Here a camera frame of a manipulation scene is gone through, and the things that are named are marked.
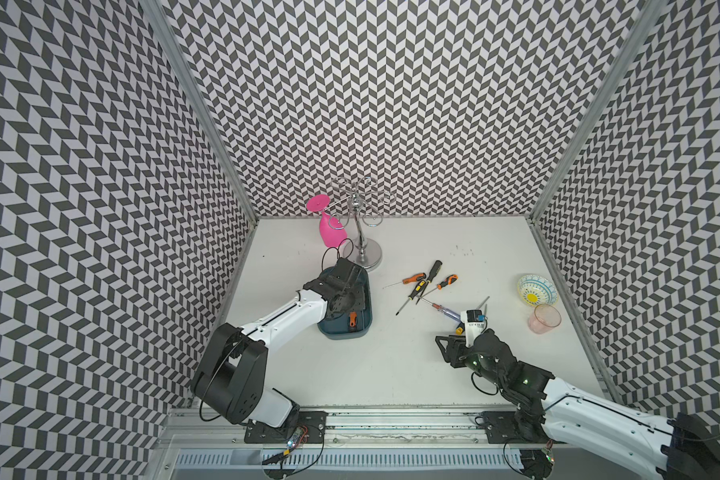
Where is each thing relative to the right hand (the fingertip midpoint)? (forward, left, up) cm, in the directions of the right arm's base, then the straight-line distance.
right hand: (442, 344), depth 82 cm
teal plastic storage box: (+6, +31, -4) cm, 32 cm away
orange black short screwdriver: (+23, -6, -3) cm, 24 cm away
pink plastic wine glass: (+36, +33, +8) cm, 50 cm away
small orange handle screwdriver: (+24, +5, -2) cm, 24 cm away
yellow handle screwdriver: (+14, -15, -4) cm, 21 cm away
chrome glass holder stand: (+33, +22, +26) cm, 47 cm away
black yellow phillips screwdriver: (+18, +6, -4) cm, 19 cm away
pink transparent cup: (+8, -33, -4) cm, 34 cm away
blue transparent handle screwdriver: (+13, -4, -6) cm, 15 cm away
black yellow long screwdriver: (+27, -2, -3) cm, 27 cm away
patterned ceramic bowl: (+19, -34, -4) cm, 39 cm away
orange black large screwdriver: (+8, +25, -2) cm, 27 cm away
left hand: (+12, +24, +2) cm, 27 cm away
